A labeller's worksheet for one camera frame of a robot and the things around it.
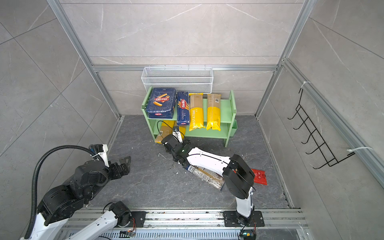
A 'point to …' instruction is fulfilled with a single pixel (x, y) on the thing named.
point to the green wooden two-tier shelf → (228, 125)
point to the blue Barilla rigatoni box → (161, 103)
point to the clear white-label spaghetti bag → (206, 176)
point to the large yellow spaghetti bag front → (182, 130)
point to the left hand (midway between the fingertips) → (122, 156)
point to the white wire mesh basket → (194, 80)
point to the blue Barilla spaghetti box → (183, 116)
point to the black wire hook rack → (330, 158)
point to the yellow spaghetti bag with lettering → (196, 114)
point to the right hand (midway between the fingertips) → (176, 141)
